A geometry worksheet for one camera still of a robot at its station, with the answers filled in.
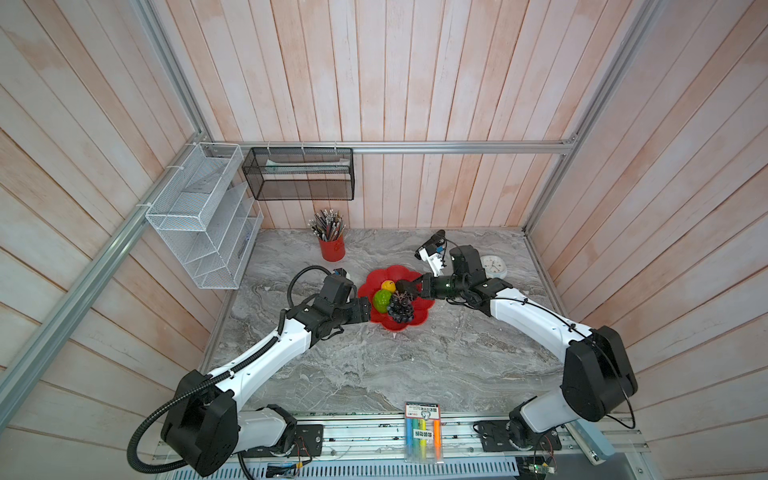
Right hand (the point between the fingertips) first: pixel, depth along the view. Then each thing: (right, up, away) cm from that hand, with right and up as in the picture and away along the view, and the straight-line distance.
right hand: (404, 288), depth 81 cm
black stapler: (+14, +14, +33) cm, 38 cm away
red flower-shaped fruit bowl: (-9, -1, +19) cm, 21 cm away
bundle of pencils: (-24, +20, +17) cm, 36 cm away
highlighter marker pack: (+4, -36, -8) cm, 37 cm away
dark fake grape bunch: (-1, -6, +2) cm, 6 cm away
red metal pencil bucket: (-23, +11, +23) cm, 34 cm away
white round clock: (+35, +5, +25) cm, 43 cm away
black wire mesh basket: (-35, +39, +23) cm, 57 cm away
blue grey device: (+43, -35, -13) cm, 57 cm away
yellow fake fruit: (-4, -1, +17) cm, 17 cm away
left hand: (-13, -7, +2) cm, 15 cm away
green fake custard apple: (-6, -5, +11) cm, 14 cm away
